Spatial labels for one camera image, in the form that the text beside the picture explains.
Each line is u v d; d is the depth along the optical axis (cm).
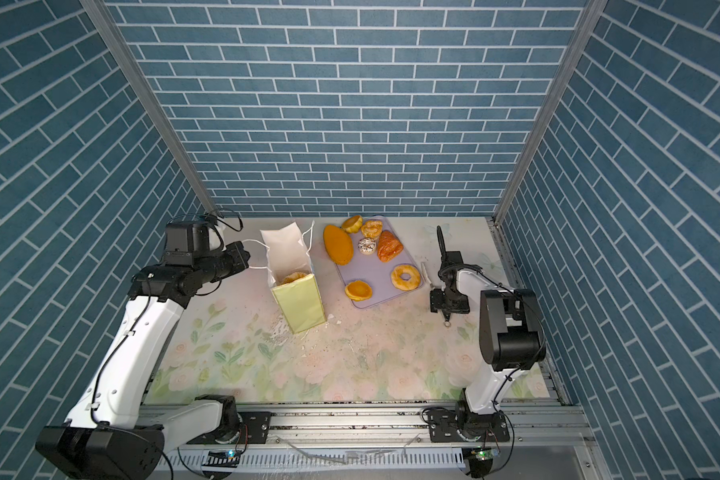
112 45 74
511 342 49
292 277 93
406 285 99
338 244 111
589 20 72
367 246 108
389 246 108
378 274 106
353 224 113
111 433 36
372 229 112
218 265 64
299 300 77
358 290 94
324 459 71
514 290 53
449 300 83
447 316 93
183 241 53
